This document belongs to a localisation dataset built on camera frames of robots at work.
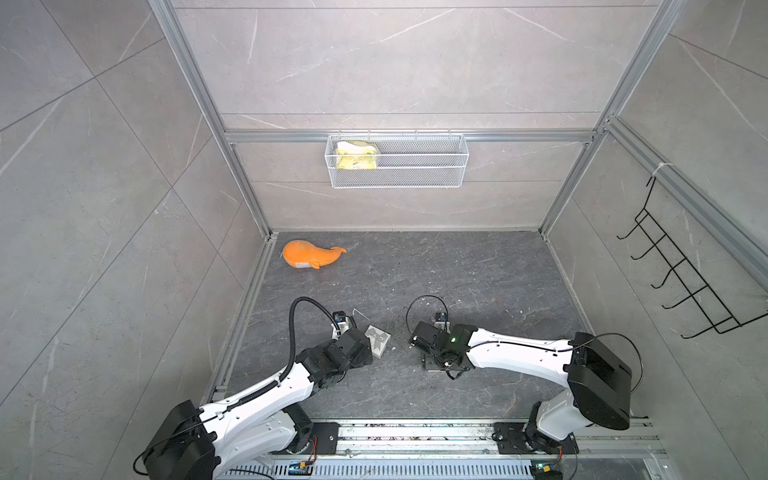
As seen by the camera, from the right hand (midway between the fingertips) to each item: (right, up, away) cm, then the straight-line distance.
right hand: (435, 360), depth 84 cm
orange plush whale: (-44, +30, +22) cm, 58 cm away
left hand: (-22, +5, 0) cm, 23 cm away
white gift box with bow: (-17, +5, +4) cm, 18 cm away
